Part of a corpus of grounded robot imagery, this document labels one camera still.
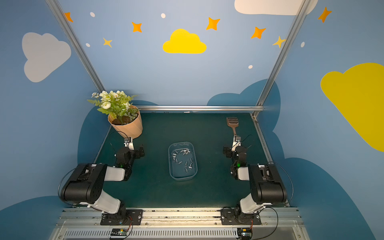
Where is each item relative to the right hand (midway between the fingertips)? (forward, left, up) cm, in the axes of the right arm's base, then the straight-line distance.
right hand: (236, 142), depth 95 cm
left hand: (-5, +66, 0) cm, 66 cm away
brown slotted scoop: (+24, -2, -7) cm, 25 cm away
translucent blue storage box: (-12, +34, -7) cm, 36 cm away
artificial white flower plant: (+7, +72, +23) cm, 76 cm away
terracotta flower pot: (+2, +68, +10) cm, 69 cm away
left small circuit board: (-51, +61, -8) cm, 80 cm away
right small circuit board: (-47, -1, -11) cm, 48 cm away
